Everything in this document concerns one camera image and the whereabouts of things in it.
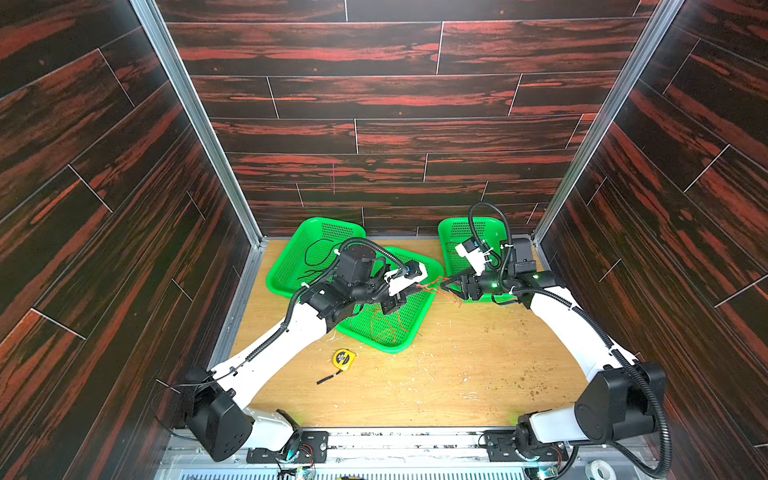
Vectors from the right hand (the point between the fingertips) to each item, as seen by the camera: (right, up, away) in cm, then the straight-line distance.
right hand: (451, 280), depth 80 cm
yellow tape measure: (-30, -24, +6) cm, 39 cm away
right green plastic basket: (+24, +18, +34) cm, 45 cm away
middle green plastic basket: (-9, -12, +16) cm, 22 cm away
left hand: (-10, -1, -10) cm, 14 cm away
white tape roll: (+32, -44, -11) cm, 56 cm away
